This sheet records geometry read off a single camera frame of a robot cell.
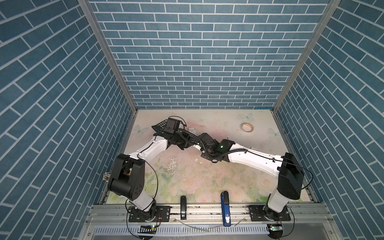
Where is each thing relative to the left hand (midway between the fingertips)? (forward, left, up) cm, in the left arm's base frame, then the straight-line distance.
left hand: (198, 138), depth 85 cm
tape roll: (+20, -37, -14) cm, 44 cm away
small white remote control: (+17, +3, -15) cm, 23 cm away
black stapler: (-33, +7, -12) cm, 36 cm away
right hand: (-3, -4, -1) cm, 5 cm away
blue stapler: (-34, -13, -11) cm, 38 cm away
